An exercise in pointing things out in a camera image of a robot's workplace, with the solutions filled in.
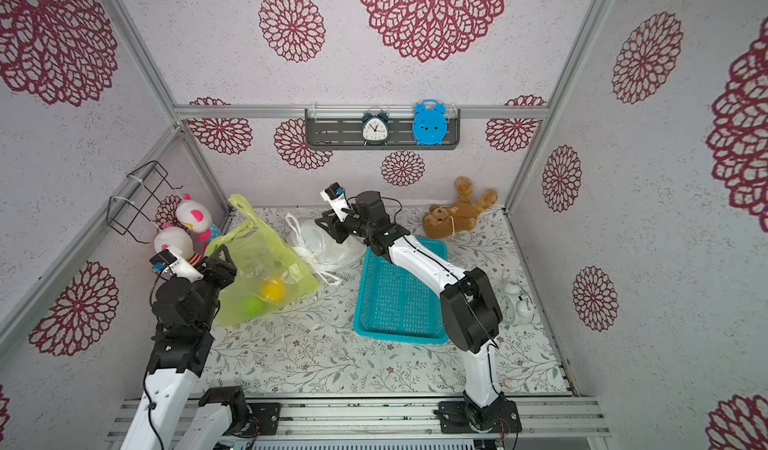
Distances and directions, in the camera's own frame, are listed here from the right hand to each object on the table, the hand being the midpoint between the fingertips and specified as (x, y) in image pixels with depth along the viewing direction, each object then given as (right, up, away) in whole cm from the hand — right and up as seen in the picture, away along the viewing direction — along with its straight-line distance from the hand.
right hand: (318, 213), depth 81 cm
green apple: (-21, -27, +6) cm, 35 cm away
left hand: (-22, -10, -8) cm, 25 cm away
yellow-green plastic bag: (-16, -18, +6) cm, 25 cm away
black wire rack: (-46, +1, -6) cm, 46 cm away
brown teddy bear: (+39, -1, +25) cm, 47 cm away
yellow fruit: (-16, -23, +9) cm, 29 cm away
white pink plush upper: (-40, -1, +11) cm, 42 cm away
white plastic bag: (0, -13, +16) cm, 21 cm away
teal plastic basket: (+21, -28, +14) cm, 37 cm away
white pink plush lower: (-43, -6, +5) cm, 44 cm away
